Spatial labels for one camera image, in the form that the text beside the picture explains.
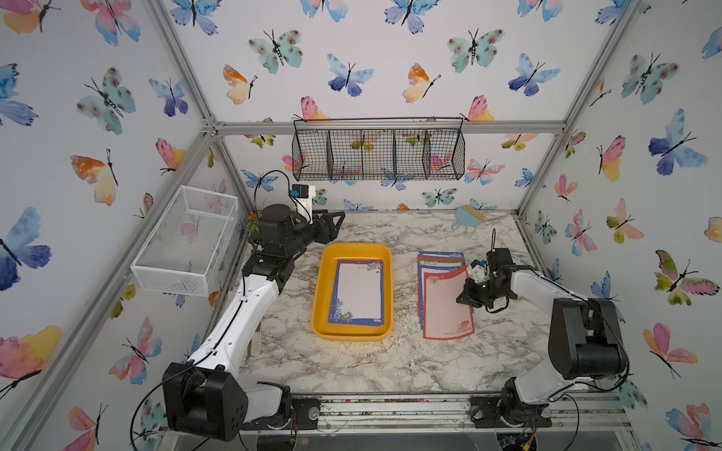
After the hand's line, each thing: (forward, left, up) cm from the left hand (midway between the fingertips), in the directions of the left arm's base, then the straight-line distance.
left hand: (338, 210), depth 74 cm
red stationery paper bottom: (-14, -32, -36) cm, 50 cm away
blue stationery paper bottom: (-6, -4, -35) cm, 36 cm away
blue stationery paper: (+4, -29, -34) cm, 45 cm away
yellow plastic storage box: (+5, +7, -29) cm, 30 cm away
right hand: (-10, -37, -30) cm, 49 cm away
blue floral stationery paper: (+11, -35, -35) cm, 50 cm away
